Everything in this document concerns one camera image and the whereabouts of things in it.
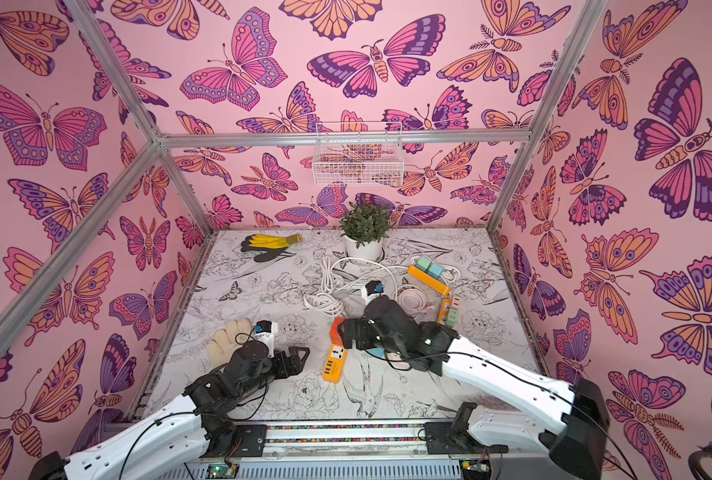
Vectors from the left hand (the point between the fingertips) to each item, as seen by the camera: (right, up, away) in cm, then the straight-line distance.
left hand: (302, 350), depth 81 cm
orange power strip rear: (+40, +17, +20) cm, 48 cm away
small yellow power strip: (+43, +9, +10) cm, 45 cm away
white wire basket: (+16, +58, +25) cm, 65 cm away
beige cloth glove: (-26, -2, +7) cm, 27 cm away
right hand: (+13, +8, -9) cm, 17 cm away
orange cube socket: (+10, +7, -11) cm, 16 cm away
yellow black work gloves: (-18, +29, +32) cm, 47 cm away
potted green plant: (+17, +34, +14) cm, 41 cm away
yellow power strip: (+9, -5, +3) cm, 10 cm away
